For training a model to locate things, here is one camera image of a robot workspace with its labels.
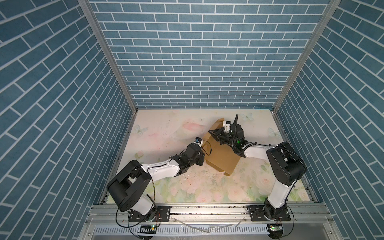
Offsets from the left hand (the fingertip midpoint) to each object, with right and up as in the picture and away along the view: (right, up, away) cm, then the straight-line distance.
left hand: (203, 154), depth 89 cm
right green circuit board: (+36, -34, -15) cm, 52 cm away
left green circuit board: (-28, -33, -16) cm, 46 cm away
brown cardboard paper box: (+12, -2, +3) cm, 12 cm away
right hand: (+2, +15, 0) cm, 15 cm away
